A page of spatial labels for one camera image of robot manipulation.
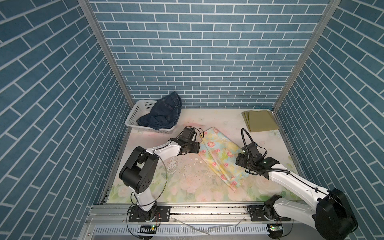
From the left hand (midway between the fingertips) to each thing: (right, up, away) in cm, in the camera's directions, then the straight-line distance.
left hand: (196, 147), depth 94 cm
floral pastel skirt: (+17, -5, 0) cm, 18 cm away
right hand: (+26, -6, -8) cm, 27 cm away
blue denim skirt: (-24, +23, +20) cm, 39 cm away
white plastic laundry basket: (-41, +28, +22) cm, 54 cm away
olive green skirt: (+48, +17, +18) cm, 54 cm away
